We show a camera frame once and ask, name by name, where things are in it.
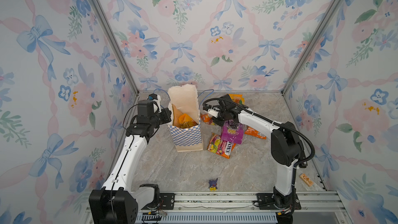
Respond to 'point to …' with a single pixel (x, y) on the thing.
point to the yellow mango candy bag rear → (238, 98)
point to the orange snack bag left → (207, 119)
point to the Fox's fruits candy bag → (222, 148)
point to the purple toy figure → (213, 184)
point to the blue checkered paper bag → (185, 98)
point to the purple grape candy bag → (235, 135)
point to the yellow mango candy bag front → (186, 121)
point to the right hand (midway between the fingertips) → (214, 114)
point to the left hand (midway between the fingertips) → (171, 110)
